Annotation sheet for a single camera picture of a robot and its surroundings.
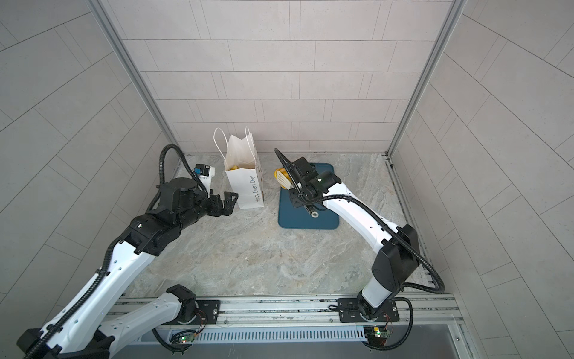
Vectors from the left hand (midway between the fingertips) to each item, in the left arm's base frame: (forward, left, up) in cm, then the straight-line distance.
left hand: (231, 191), depth 68 cm
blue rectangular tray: (-6, -22, -6) cm, 23 cm away
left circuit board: (-36, +11, -23) cm, 44 cm away
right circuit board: (-35, -45, -28) cm, 63 cm away
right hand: (+5, -20, -11) cm, 23 cm away
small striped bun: (+11, -15, -8) cm, 20 cm away
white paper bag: (+11, -1, -3) cm, 12 cm away
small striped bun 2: (+16, +4, -8) cm, 18 cm away
